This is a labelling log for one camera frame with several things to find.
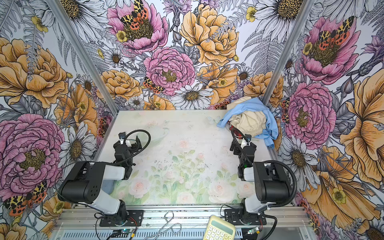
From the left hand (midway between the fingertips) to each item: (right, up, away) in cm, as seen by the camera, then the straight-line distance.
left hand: (130, 141), depth 93 cm
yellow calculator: (+51, -38, -23) cm, 67 cm away
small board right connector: (+68, -39, -21) cm, 81 cm away
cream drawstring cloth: (+76, +11, +8) cm, 77 cm away
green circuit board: (+4, -42, -20) cm, 46 cm away
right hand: (+68, -1, +1) cm, 68 cm away
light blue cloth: (+92, +4, +12) cm, 93 cm away
